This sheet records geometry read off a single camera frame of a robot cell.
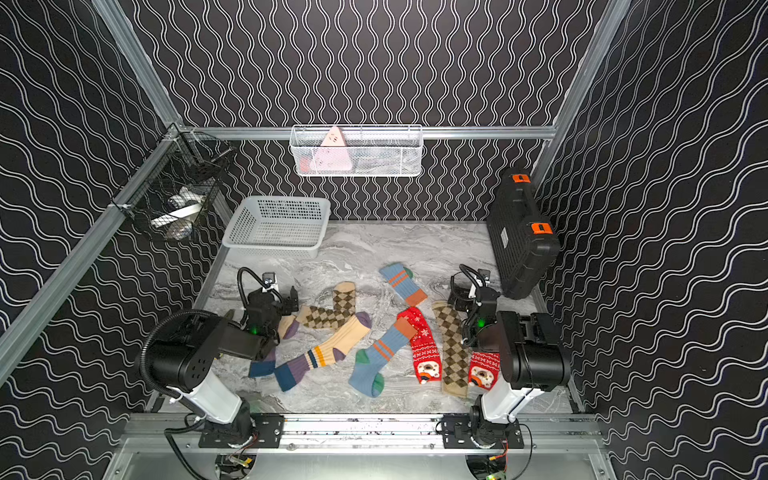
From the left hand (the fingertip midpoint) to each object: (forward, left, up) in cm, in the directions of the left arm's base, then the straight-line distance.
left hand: (276, 284), depth 94 cm
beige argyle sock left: (-1, -21, -7) cm, 22 cm away
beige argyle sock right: (-19, -56, -7) cm, 59 cm away
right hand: (+5, -62, -2) cm, 62 cm away
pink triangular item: (+26, -16, +29) cm, 42 cm away
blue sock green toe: (-19, -32, -7) cm, 38 cm away
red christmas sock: (-15, -47, -5) cm, 50 cm away
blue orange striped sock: (+9, -39, -6) cm, 40 cm away
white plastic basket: (+31, +11, -7) cm, 34 cm away
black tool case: (+9, -74, +15) cm, 76 cm away
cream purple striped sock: (-17, -20, -7) cm, 27 cm away
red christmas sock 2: (-19, -64, -7) cm, 67 cm away
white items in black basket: (+4, +18, +27) cm, 32 cm away
